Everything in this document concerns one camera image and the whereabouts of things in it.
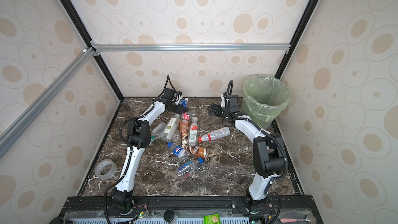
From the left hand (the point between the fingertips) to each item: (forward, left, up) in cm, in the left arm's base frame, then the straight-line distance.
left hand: (183, 103), depth 109 cm
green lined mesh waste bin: (-1, -54, +6) cm, 55 cm away
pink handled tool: (-66, -64, -4) cm, 92 cm away
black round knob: (-66, 0, +7) cm, 67 cm away
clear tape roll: (-44, +42, -1) cm, 61 cm away
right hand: (-12, -21, +11) cm, 26 cm away
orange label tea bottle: (-18, -2, 0) cm, 18 cm away
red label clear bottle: (-11, -3, -1) cm, 11 cm away
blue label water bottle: (+1, 0, 0) cm, 1 cm away
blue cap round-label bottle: (-36, 0, 0) cm, 36 cm away
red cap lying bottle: (-24, -21, -1) cm, 32 cm away
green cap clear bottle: (-24, +14, +2) cm, 28 cm away
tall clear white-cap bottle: (-23, +6, +4) cm, 24 cm away
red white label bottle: (-23, -8, 0) cm, 25 cm away
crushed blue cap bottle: (-44, -4, -4) cm, 44 cm away
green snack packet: (-67, -18, -1) cm, 69 cm away
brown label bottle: (-35, -11, 0) cm, 37 cm away
